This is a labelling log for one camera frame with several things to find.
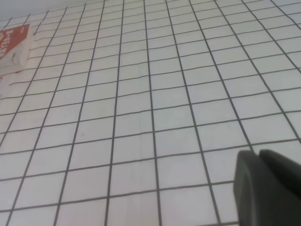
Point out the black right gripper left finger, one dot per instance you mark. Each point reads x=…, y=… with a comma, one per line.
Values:
x=257, y=192

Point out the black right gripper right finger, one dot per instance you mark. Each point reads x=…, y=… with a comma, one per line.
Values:
x=282, y=169

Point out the red and white book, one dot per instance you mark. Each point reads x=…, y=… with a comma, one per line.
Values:
x=15, y=45

